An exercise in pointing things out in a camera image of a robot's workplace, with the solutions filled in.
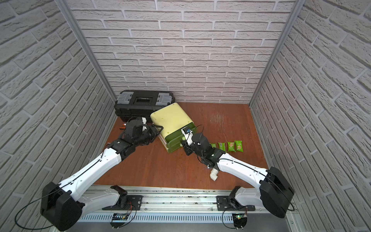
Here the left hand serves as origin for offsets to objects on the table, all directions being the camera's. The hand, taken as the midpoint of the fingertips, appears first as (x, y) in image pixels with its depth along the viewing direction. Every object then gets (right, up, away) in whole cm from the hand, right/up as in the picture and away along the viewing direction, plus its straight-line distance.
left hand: (164, 127), depth 77 cm
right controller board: (+39, -46, -7) cm, 61 cm away
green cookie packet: (+42, -14, +17) cm, 47 cm away
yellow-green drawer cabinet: (+4, +4, +3) cm, 7 cm away
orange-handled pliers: (-37, -3, +29) cm, 47 cm away
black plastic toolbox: (-29, +15, +20) cm, 38 cm away
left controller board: (-23, -46, -5) cm, 52 cm away
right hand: (+11, -7, +3) cm, 14 cm away
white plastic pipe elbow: (+28, -28, +4) cm, 39 cm away
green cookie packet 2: (+47, -14, +17) cm, 52 cm away
